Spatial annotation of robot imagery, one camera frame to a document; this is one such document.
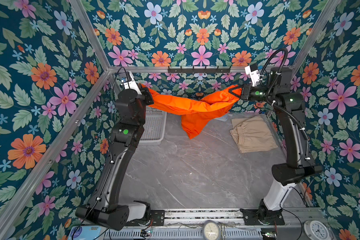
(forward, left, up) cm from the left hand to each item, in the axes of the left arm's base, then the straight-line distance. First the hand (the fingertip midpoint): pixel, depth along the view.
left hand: (141, 78), depth 58 cm
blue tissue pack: (-45, +30, -47) cm, 72 cm away
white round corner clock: (-51, -74, -50) cm, 103 cm away
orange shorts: (+7, -22, -28) cm, 36 cm away
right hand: (-1, -37, -6) cm, 38 cm away
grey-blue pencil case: (+22, -46, -51) cm, 72 cm away
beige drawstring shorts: (+6, -63, -52) cm, 82 cm away
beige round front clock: (-48, -26, -49) cm, 73 cm away
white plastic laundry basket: (+19, +7, -53) cm, 57 cm away
